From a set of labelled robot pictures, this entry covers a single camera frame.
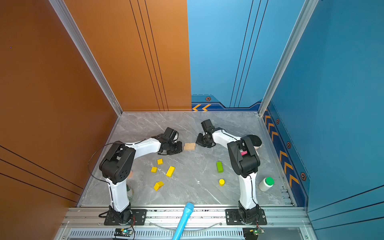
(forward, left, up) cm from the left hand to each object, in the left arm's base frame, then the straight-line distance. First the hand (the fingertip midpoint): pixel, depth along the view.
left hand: (183, 148), depth 97 cm
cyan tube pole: (-37, -5, +1) cm, 37 cm away
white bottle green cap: (-25, -45, +7) cm, 51 cm away
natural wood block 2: (0, -3, -1) cm, 4 cm away
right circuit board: (-45, -35, -2) cm, 57 cm away
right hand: (+4, -9, +1) cm, 9 cm away
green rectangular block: (-13, -23, 0) cm, 26 cm away
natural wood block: (+2, -4, 0) cm, 4 cm away
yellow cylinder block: (-22, -23, +1) cm, 32 cm away
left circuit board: (-45, +26, -3) cm, 52 cm away
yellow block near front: (-24, +13, -1) cm, 27 cm away
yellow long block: (-15, +7, -1) cm, 17 cm away
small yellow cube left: (-14, +17, -2) cm, 22 cm away
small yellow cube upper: (-9, +14, -1) cm, 17 cm away
